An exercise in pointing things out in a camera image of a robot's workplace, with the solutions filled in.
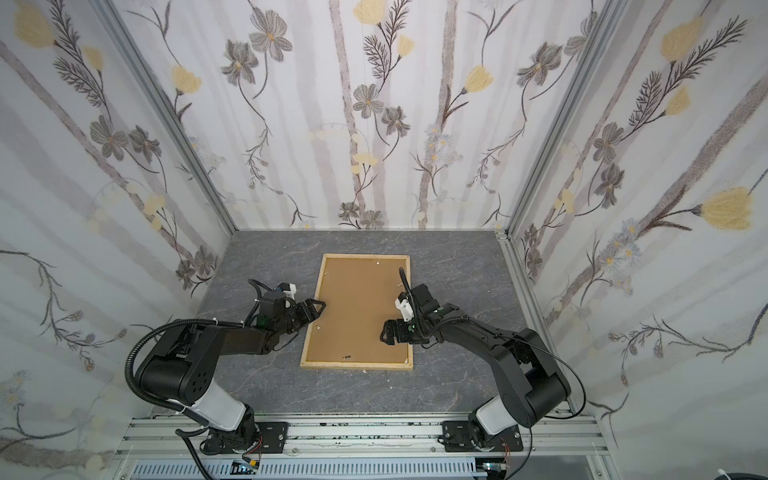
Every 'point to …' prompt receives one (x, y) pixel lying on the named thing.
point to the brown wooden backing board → (360, 295)
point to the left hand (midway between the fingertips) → (317, 303)
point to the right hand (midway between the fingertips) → (382, 336)
